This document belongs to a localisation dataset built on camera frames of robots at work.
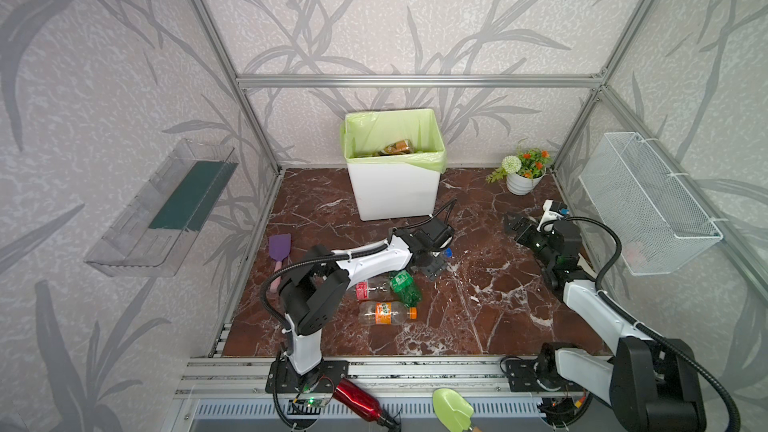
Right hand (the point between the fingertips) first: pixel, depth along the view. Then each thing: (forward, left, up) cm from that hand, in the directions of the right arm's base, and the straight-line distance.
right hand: (517, 209), depth 86 cm
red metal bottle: (-45, +44, -12) cm, 64 cm away
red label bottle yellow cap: (-20, +45, -11) cm, 50 cm away
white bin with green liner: (+8, +35, +12) cm, 38 cm away
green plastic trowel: (-47, +22, -16) cm, 54 cm away
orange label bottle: (-26, +38, -11) cm, 47 cm away
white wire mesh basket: (-16, -20, +17) cm, 31 cm away
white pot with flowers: (+20, -8, -5) cm, 22 cm away
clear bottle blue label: (-6, +19, -17) cm, 26 cm away
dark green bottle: (-18, +33, -14) cm, 40 cm away
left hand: (-8, +24, -11) cm, 28 cm away
